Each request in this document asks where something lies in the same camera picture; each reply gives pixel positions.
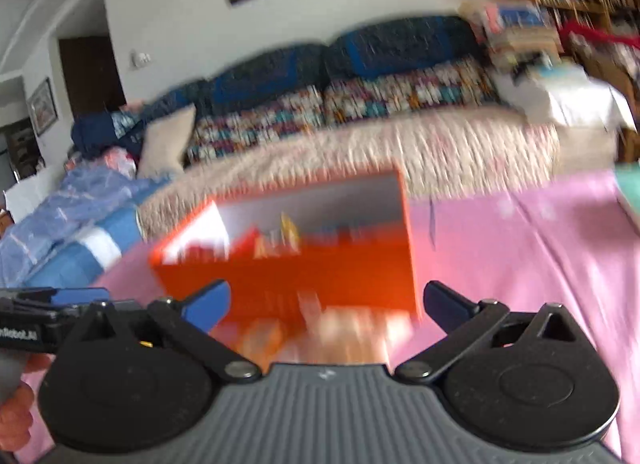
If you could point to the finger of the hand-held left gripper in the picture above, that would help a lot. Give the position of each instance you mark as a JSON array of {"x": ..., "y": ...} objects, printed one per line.
[{"x": 75, "y": 296}]

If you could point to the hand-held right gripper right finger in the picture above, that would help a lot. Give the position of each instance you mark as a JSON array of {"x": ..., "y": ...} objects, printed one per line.
[{"x": 445, "y": 305}]

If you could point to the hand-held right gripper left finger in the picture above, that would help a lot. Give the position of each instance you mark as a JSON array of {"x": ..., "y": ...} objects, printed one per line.
[{"x": 206, "y": 301}]

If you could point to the red orange snack packet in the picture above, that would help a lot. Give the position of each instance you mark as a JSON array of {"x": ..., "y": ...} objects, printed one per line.
[{"x": 262, "y": 344}]

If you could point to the orange cardboard box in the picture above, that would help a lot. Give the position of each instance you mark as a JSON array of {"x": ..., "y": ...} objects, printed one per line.
[{"x": 300, "y": 279}]

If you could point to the clear bag of peanuts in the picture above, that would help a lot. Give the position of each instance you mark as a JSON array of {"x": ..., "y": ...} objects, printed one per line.
[{"x": 350, "y": 331}]

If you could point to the yellow snack packet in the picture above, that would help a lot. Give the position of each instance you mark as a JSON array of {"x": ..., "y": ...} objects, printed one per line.
[{"x": 288, "y": 231}]

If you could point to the person's left hand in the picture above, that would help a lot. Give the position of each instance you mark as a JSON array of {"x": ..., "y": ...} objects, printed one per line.
[{"x": 15, "y": 419}]

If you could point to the blue blanket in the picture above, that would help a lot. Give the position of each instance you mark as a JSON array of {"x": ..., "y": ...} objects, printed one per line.
[{"x": 50, "y": 234}]

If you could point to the pink floral tablecloth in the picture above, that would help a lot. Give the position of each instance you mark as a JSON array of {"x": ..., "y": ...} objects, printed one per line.
[{"x": 525, "y": 269}]

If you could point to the quilted beige sofa cover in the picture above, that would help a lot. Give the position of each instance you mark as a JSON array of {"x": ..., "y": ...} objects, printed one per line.
[{"x": 400, "y": 149}]

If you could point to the beige pillow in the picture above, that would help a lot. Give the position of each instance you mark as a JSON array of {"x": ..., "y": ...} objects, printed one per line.
[{"x": 165, "y": 144}]

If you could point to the dark blue clothes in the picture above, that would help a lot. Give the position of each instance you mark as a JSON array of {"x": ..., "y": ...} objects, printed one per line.
[{"x": 100, "y": 132}]

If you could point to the floral print cushion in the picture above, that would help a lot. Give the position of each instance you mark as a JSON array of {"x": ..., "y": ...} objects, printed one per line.
[
  {"x": 255, "y": 124},
  {"x": 405, "y": 87}
]

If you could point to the green tissue pack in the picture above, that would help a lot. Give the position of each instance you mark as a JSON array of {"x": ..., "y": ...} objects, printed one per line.
[{"x": 631, "y": 194}]

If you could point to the dark wooden door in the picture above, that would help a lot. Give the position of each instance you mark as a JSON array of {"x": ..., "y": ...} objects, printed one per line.
[{"x": 90, "y": 74}]

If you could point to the blue patterned sofa cushion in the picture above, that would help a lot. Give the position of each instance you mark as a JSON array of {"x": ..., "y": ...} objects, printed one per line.
[
  {"x": 265, "y": 74},
  {"x": 400, "y": 44}
]

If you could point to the side table with white cloth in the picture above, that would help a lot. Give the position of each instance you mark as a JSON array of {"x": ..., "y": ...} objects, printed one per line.
[{"x": 565, "y": 94}]

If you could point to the stack of books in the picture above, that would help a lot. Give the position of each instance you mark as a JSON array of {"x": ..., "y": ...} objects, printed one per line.
[{"x": 520, "y": 29}]

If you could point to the red cloth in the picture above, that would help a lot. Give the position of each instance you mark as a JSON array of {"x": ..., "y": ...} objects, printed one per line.
[{"x": 600, "y": 37}]

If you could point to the small framed wall picture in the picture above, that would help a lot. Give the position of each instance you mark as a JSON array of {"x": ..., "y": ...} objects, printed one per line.
[{"x": 42, "y": 107}]

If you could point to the white wall switch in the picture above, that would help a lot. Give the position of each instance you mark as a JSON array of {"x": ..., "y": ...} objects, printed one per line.
[{"x": 141, "y": 58}]

